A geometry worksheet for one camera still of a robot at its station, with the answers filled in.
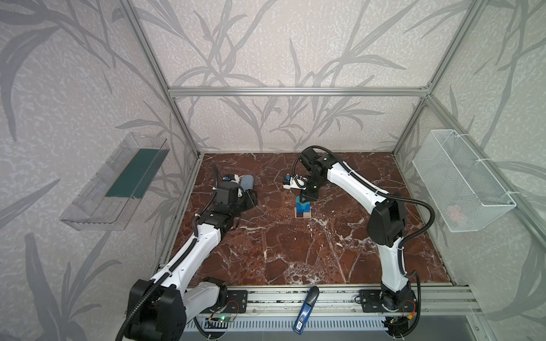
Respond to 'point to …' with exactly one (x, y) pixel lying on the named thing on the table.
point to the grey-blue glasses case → (247, 182)
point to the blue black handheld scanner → (306, 310)
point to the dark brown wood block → (299, 214)
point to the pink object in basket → (453, 212)
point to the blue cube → (298, 209)
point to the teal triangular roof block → (304, 203)
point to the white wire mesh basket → (465, 192)
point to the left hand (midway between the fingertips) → (256, 188)
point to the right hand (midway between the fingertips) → (303, 188)
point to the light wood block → (307, 215)
